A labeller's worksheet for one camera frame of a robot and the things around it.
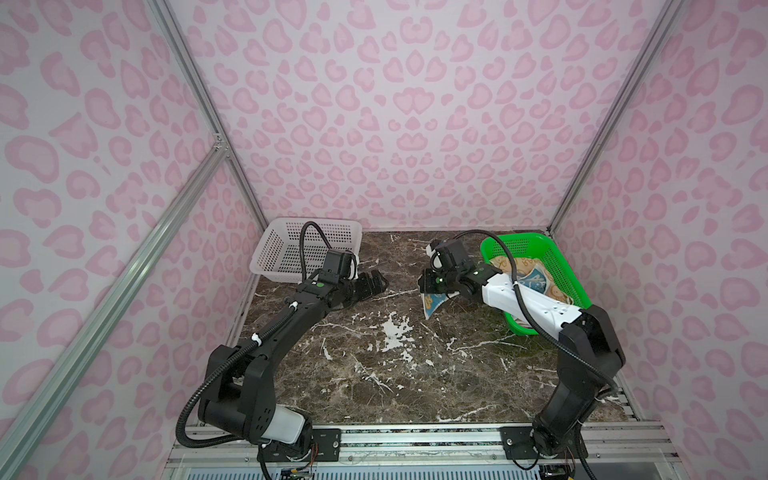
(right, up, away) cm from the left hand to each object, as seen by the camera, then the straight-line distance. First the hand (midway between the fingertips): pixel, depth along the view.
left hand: (380, 283), depth 84 cm
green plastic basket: (+56, +11, +23) cm, 61 cm away
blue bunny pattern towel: (+16, -6, +9) cm, 19 cm away
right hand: (+11, +1, +2) cm, 11 cm away
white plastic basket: (-39, +8, +25) cm, 47 cm away
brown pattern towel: (+50, +1, +13) cm, 52 cm away
